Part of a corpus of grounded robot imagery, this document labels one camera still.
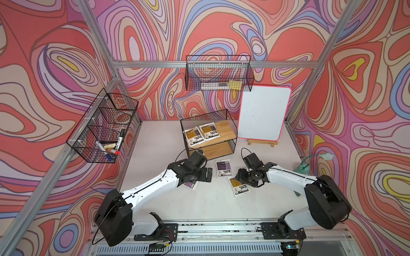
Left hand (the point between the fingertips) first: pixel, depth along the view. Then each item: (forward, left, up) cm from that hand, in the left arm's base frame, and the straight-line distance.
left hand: (206, 174), depth 81 cm
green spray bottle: (+4, -53, -1) cm, 53 cm away
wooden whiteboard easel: (+25, -43, -5) cm, 50 cm away
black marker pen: (+6, +38, +21) cm, 44 cm away
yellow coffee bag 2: (+19, +7, +7) cm, 22 cm away
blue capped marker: (0, +43, +16) cm, 46 cm away
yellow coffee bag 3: (-4, -17, -10) cm, 20 cm away
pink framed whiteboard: (+34, -34, +13) cm, 50 cm away
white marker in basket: (+5, +48, +17) cm, 52 cm away
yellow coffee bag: (+23, -2, +7) cm, 24 cm away
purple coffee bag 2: (+8, -10, -9) cm, 16 cm away
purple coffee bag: (-2, +9, -10) cm, 13 cm away
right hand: (-1, -20, -10) cm, 22 cm away
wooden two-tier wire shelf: (+30, -12, +4) cm, 33 cm away
